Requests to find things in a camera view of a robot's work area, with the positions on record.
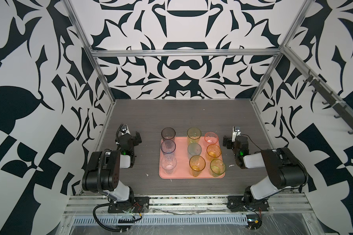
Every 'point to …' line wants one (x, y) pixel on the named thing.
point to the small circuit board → (253, 221)
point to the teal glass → (194, 149)
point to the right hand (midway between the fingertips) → (235, 134)
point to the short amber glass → (213, 150)
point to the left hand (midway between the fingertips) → (128, 131)
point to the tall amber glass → (197, 164)
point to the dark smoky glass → (168, 135)
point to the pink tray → (179, 159)
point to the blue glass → (168, 148)
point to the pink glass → (211, 137)
